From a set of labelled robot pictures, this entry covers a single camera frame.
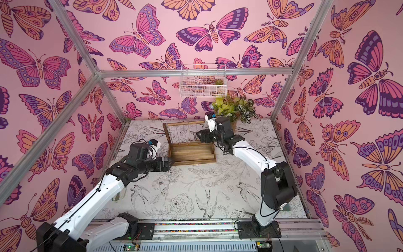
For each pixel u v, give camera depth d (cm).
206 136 75
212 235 73
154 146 72
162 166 69
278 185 46
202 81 95
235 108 103
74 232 39
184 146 108
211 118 75
